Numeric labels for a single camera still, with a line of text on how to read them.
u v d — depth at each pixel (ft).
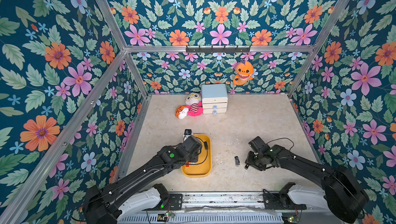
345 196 1.34
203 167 2.78
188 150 1.86
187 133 2.27
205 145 3.05
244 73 3.17
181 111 3.33
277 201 2.39
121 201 1.37
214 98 3.23
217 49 3.06
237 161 2.83
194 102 3.47
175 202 2.40
